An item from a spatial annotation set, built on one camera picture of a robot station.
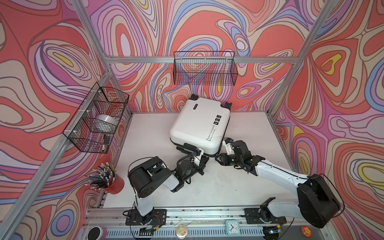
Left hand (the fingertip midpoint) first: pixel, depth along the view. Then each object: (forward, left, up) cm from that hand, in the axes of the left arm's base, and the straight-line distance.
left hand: (210, 159), depth 85 cm
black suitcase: (+18, +5, +12) cm, 22 cm away
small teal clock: (-32, -8, -6) cm, 34 cm away
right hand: (-1, -5, -2) cm, 5 cm away
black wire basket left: (+7, +60, +20) cm, 64 cm away
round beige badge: (-34, +16, -7) cm, 38 cm away
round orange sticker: (-34, -43, -7) cm, 55 cm away
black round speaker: (-35, +54, -4) cm, 64 cm away
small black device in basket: (+2, +53, +17) cm, 56 cm away
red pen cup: (-16, +49, 0) cm, 51 cm away
